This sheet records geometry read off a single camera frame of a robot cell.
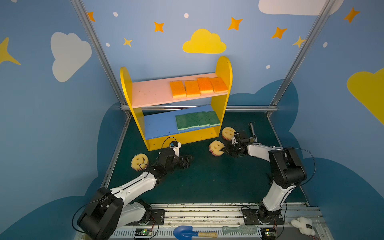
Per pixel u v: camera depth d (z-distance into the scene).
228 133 1.07
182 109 1.20
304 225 0.70
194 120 0.96
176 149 0.77
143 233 0.71
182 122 0.95
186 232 0.72
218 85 0.77
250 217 0.74
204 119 0.98
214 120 0.96
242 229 0.71
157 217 0.75
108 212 0.41
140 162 0.91
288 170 0.51
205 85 0.77
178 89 0.75
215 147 0.96
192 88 0.75
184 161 0.75
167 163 0.65
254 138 1.04
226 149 0.90
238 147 0.76
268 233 0.72
